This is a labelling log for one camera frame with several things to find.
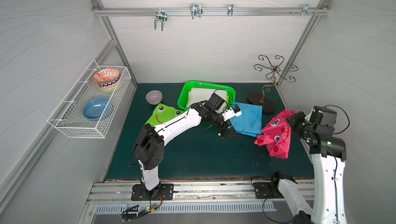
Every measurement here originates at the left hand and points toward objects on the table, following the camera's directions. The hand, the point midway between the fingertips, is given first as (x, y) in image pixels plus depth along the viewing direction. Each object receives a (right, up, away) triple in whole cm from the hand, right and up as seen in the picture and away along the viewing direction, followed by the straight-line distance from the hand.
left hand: (234, 129), depth 75 cm
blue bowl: (-64, +11, -9) cm, 65 cm away
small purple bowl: (-50, +17, +32) cm, 62 cm away
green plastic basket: (-29, +15, +29) cm, 43 cm away
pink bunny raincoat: (+21, -2, 0) cm, 21 cm away
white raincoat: (-19, +18, +33) cm, 43 cm away
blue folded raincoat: (+15, 0, +22) cm, 27 cm away
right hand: (+24, +8, -7) cm, 26 cm away
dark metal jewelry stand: (+28, +13, +32) cm, 45 cm away
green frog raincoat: (-42, +5, +26) cm, 50 cm away
